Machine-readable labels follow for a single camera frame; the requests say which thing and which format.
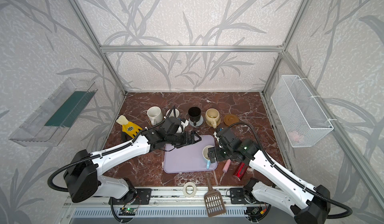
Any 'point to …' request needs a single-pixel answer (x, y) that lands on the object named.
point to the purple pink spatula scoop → (225, 167)
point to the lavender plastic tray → (189, 158)
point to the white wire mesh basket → (303, 122)
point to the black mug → (194, 114)
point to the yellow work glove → (127, 127)
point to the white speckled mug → (155, 115)
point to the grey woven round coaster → (198, 122)
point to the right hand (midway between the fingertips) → (215, 148)
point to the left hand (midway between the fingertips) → (198, 137)
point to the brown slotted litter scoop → (214, 200)
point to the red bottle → (240, 171)
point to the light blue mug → (205, 154)
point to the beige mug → (212, 115)
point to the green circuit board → (127, 211)
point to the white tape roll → (194, 191)
